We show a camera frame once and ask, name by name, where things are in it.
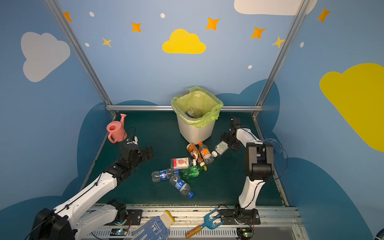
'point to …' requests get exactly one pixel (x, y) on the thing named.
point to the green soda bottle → (192, 171)
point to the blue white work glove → (154, 228)
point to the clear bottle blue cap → (184, 188)
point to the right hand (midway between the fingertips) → (227, 142)
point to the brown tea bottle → (194, 152)
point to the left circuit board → (118, 232)
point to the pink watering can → (117, 130)
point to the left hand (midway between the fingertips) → (147, 149)
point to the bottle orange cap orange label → (205, 153)
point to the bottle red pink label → (182, 163)
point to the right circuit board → (244, 233)
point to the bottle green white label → (220, 149)
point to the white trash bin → (195, 135)
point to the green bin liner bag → (209, 105)
